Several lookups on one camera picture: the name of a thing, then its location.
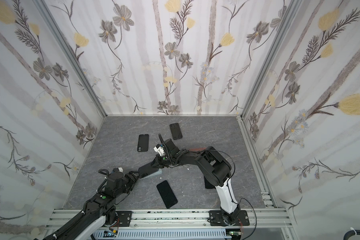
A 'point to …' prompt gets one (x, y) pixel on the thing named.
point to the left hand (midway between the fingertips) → (138, 171)
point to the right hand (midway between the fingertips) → (146, 162)
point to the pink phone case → (195, 149)
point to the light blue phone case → (159, 172)
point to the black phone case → (143, 142)
